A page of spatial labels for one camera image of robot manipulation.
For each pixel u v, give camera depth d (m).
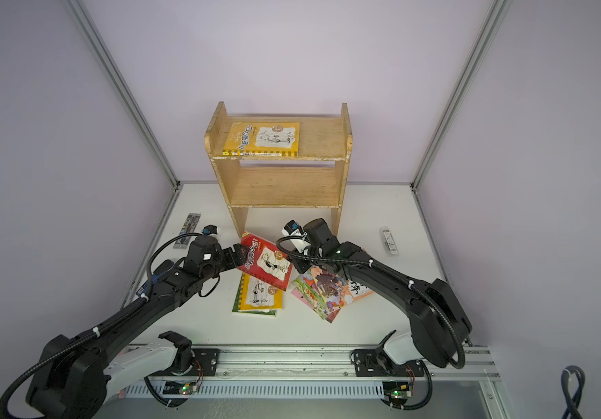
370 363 0.71
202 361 0.74
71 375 0.44
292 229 0.72
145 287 0.85
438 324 0.42
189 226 1.06
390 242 1.00
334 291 0.87
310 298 0.87
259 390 0.77
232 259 0.74
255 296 0.85
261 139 0.73
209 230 0.76
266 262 0.85
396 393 0.71
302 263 0.72
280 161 0.93
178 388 0.71
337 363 0.76
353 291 0.87
